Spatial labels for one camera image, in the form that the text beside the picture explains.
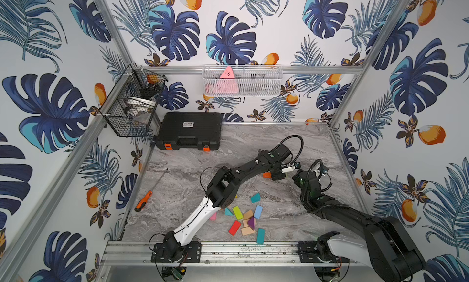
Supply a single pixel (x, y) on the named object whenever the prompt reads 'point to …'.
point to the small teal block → (228, 212)
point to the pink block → (213, 217)
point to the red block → (234, 227)
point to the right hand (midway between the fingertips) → (303, 173)
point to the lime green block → (238, 213)
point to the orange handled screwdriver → (143, 201)
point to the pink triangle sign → (227, 83)
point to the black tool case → (189, 130)
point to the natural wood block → (247, 230)
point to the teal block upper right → (256, 198)
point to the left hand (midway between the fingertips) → (281, 170)
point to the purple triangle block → (251, 223)
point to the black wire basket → (129, 108)
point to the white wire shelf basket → (250, 80)
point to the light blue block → (258, 212)
